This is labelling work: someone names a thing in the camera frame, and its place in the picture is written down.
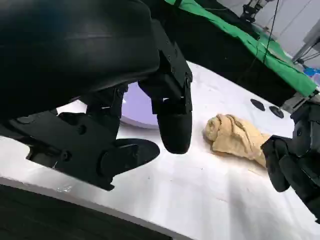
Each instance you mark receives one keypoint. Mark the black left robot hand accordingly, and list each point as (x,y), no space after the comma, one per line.
(75,50)

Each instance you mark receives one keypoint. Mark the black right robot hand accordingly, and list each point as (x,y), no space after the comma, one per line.
(305,135)

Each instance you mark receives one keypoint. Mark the beige towel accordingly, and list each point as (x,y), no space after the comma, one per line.
(232,135)

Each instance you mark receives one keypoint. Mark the green cloth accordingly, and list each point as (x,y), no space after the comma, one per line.
(287,65)

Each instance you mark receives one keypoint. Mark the lilac plate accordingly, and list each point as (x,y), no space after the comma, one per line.
(136,107)

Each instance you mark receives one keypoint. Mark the black backdrop cloth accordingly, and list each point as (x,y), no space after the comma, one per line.
(212,50)

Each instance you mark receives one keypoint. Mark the grey metal machine frame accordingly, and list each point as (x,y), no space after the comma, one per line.
(308,42)

